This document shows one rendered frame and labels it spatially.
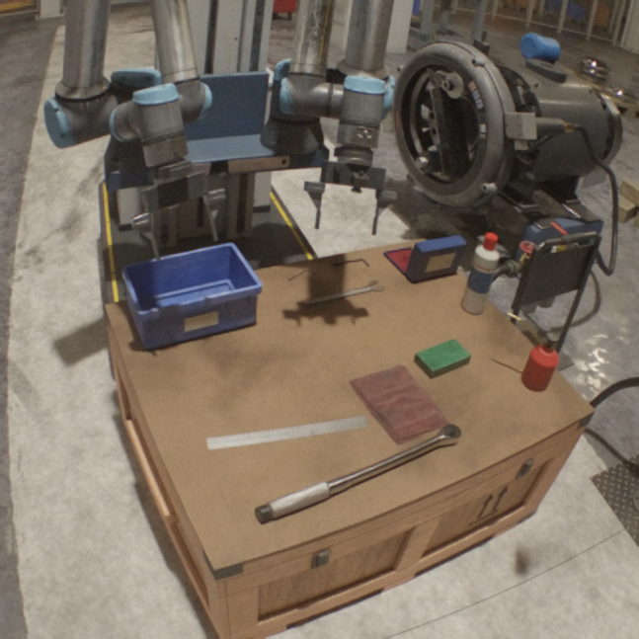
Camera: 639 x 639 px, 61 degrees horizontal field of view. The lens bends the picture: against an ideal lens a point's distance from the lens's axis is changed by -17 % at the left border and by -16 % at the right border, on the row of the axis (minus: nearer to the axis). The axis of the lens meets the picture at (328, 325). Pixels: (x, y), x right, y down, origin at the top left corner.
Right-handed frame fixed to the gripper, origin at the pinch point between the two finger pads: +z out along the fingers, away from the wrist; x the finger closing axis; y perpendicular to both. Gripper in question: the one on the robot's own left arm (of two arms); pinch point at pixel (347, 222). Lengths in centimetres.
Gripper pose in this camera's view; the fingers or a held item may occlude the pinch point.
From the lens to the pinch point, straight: 137.7
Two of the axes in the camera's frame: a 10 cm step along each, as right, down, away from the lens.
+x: 9.5, 0.5, 2.9
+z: -1.3, 9.6, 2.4
